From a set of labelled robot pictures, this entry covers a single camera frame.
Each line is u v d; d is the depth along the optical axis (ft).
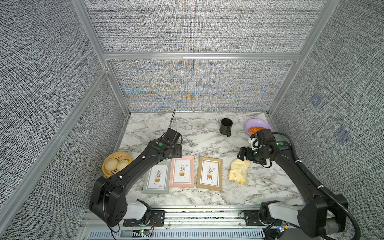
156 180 2.81
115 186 1.39
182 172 2.90
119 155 3.08
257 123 3.71
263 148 1.93
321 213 1.27
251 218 2.41
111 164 2.81
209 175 2.86
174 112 3.97
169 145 2.04
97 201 1.45
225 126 3.32
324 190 1.35
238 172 2.75
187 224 2.40
